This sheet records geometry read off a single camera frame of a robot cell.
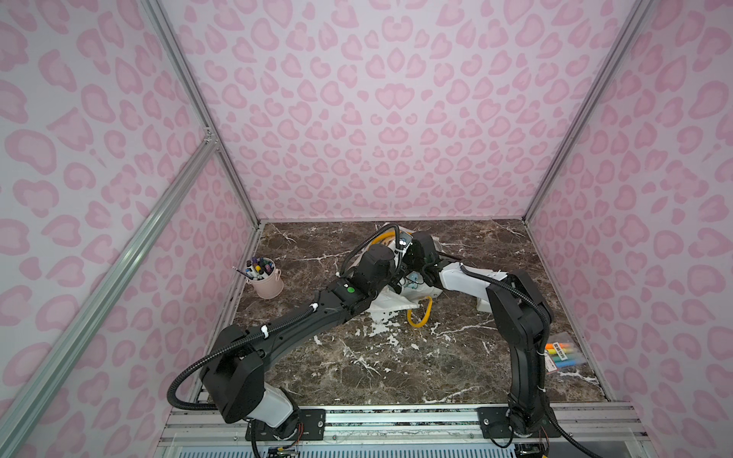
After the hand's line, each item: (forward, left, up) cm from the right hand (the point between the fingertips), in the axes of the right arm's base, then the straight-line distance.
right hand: (386, 249), depth 96 cm
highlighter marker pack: (-30, -51, -11) cm, 60 cm away
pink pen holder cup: (-11, +38, 0) cm, 40 cm away
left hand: (-11, -4, +14) cm, 18 cm away
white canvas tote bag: (-10, -9, -10) cm, 17 cm away
